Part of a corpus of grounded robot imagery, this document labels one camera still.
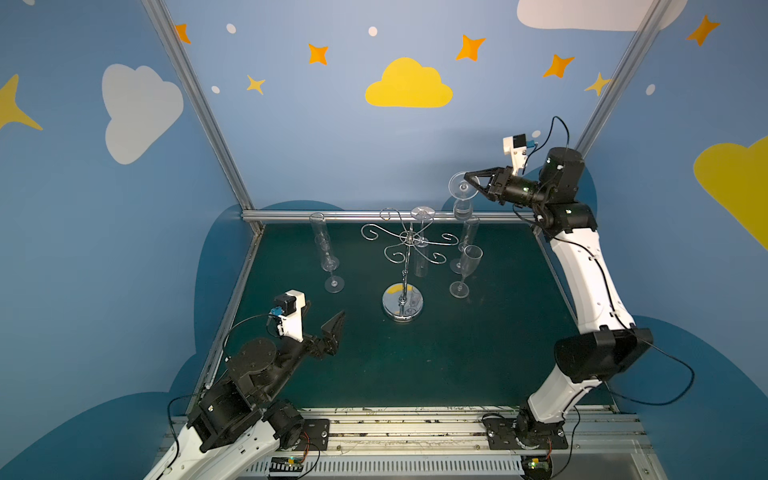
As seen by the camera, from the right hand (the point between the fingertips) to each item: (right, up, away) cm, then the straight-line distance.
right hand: (467, 173), depth 67 cm
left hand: (-32, -30, -4) cm, 43 cm away
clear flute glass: (-37, -21, +26) cm, 50 cm away
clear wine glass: (+7, -19, +19) cm, 28 cm away
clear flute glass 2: (-37, -29, +37) cm, 60 cm away
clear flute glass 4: (+9, -11, +29) cm, 32 cm away
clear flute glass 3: (-8, -16, +24) cm, 30 cm away
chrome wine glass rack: (-12, -34, +32) cm, 48 cm away
